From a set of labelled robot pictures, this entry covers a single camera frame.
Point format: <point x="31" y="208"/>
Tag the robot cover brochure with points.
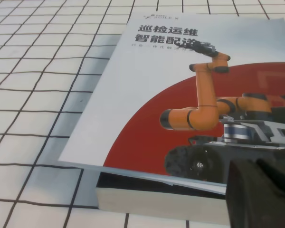
<point x="184" y="95"/>

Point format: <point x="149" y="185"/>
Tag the thick white book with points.
<point x="138" y="196"/>

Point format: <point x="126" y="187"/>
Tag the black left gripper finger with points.
<point x="255" y="194"/>

